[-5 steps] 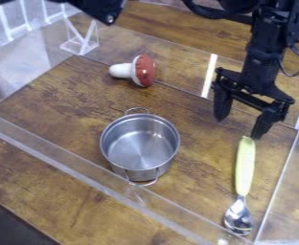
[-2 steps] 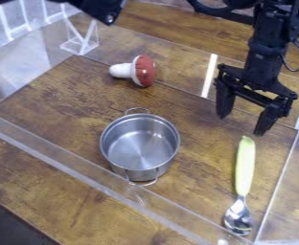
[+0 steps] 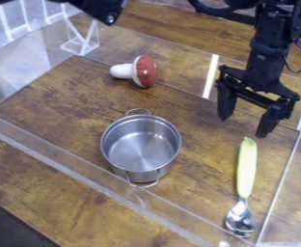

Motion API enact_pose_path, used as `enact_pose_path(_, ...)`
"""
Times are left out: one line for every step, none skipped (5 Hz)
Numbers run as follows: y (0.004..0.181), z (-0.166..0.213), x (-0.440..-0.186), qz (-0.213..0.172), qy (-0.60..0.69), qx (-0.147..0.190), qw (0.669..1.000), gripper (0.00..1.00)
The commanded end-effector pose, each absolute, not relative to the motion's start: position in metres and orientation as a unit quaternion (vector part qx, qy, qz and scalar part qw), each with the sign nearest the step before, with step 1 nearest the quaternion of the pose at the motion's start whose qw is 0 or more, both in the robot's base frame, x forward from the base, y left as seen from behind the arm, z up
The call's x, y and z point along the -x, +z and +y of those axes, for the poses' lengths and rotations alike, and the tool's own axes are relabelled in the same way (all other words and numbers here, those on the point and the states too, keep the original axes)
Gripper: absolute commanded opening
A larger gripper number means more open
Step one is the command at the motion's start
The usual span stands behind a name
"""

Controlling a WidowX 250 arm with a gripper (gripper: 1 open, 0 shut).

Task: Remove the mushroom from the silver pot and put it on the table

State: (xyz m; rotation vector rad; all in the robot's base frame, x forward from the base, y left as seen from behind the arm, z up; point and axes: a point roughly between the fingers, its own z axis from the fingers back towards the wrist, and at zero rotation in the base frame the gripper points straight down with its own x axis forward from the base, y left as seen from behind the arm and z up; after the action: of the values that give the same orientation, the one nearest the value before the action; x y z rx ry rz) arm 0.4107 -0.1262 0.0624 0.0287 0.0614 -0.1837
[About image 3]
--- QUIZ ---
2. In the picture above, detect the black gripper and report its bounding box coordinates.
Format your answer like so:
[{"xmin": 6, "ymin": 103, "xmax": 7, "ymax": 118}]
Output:
[{"xmin": 216, "ymin": 41, "xmax": 300, "ymax": 139}]

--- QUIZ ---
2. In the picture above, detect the red and white toy mushroom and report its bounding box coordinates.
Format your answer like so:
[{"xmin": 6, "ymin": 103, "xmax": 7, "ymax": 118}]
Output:
[{"xmin": 109, "ymin": 55, "xmax": 157, "ymax": 88}]

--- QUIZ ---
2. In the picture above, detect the spoon with yellow-green handle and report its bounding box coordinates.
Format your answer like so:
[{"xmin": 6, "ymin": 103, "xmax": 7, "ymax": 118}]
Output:
[{"xmin": 225, "ymin": 137, "xmax": 257, "ymax": 237}]

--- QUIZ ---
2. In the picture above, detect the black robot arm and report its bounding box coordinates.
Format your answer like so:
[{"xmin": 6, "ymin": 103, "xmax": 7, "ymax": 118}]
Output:
[{"xmin": 186, "ymin": 0, "xmax": 301, "ymax": 138}]

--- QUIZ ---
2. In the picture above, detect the black strip on table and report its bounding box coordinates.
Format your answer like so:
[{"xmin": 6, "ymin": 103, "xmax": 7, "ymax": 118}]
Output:
[{"xmin": 194, "ymin": 3, "xmax": 254, "ymax": 25}]

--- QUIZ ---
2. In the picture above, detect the silver pot with handles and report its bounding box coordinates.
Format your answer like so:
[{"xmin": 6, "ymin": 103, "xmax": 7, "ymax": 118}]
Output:
[{"xmin": 100, "ymin": 108, "xmax": 181, "ymax": 188}]

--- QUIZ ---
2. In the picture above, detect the clear acrylic triangle bracket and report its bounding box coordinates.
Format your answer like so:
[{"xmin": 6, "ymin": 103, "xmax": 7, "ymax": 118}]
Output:
[{"xmin": 60, "ymin": 19, "xmax": 100, "ymax": 56}]

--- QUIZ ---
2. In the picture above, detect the clear acrylic enclosure wall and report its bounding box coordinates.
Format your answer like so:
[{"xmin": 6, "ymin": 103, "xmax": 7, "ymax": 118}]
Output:
[{"xmin": 0, "ymin": 119, "xmax": 256, "ymax": 247}]

